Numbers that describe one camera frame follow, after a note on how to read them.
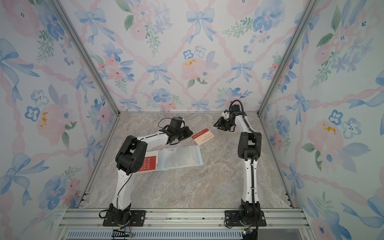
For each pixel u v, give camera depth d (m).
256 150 0.68
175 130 0.82
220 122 0.99
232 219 0.73
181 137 0.90
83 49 0.84
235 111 0.93
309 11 0.70
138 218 0.74
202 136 1.07
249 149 0.68
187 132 0.92
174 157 0.98
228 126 0.98
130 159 0.57
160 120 1.16
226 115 1.04
